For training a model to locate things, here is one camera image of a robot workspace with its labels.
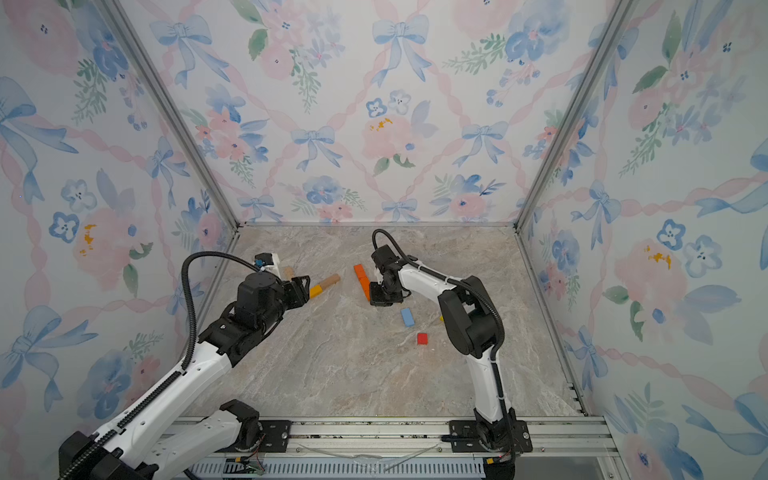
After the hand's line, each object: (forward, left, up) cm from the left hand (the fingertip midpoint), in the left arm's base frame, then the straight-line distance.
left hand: (303, 278), depth 78 cm
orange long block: (+14, -14, -22) cm, 29 cm away
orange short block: (+19, -12, -21) cm, 31 cm away
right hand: (+5, -18, -20) cm, 28 cm away
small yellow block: (-18, -32, +13) cm, 39 cm away
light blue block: (0, -28, -21) cm, 36 cm away
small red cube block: (-7, -32, -22) cm, 40 cm away
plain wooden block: (+14, -2, -22) cm, 26 cm away
